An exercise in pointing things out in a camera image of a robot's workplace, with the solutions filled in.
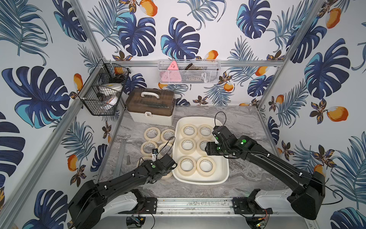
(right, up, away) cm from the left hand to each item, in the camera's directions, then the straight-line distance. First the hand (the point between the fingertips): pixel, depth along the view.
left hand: (160, 167), depth 83 cm
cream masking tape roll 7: (+16, +10, +14) cm, 24 cm away
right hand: (+28, +12, -5) cm, 31 cm away
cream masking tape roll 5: (+5, -4, -2) cm, 7 cm away
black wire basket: (-38, +58, +11) cm, 70 cm away
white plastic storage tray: (+36, -6, +3) cm, 37 cm away
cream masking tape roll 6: (+17, +20, +22) cm, 34 cm away
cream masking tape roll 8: (+16, -1, +6) cm, 17 cm away
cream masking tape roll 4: (+1, +8, +14) cm, 16 cm away
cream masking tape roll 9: (+27, -1, +5) cm, 28 cm away
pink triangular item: (+6, +56, +7) cm, 57 cm away
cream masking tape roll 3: (-11, +9, +14) cm, 20 cm away
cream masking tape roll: (-9, +17, +21) cm, 28 cm away
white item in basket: (-34, +44, +7) cm, 56 cm away
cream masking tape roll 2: (+2, +16, +21) cm, 26 cm away
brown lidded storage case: (-8, +37, +13) cm, 40 cm away
